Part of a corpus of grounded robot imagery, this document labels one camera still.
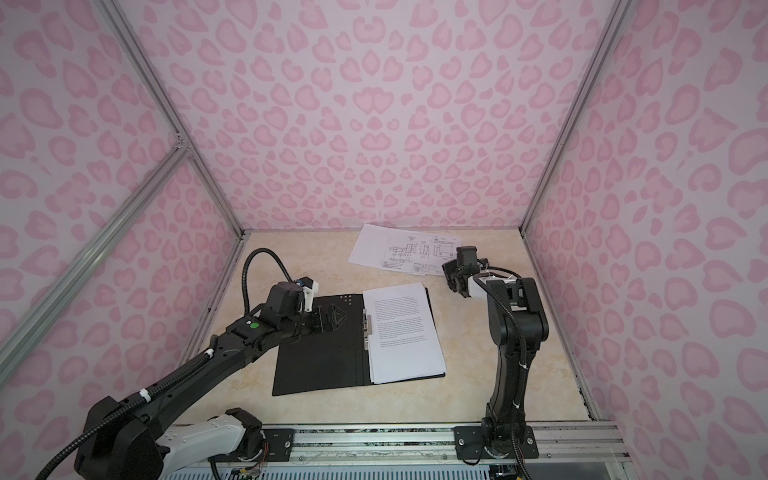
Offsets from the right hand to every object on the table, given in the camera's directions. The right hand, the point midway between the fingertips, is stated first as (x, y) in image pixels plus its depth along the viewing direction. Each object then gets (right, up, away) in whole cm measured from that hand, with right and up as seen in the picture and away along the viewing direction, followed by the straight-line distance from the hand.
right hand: (447, 264), depth 105 cm
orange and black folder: (-37, -27, -18) cm, 49 cm away
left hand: (-34, -13, -24) cm, 43 cm away
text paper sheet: (-15, -23, -14) cm, 31 cm away
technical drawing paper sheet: (-9, +4, +9) cm, 14 cm away
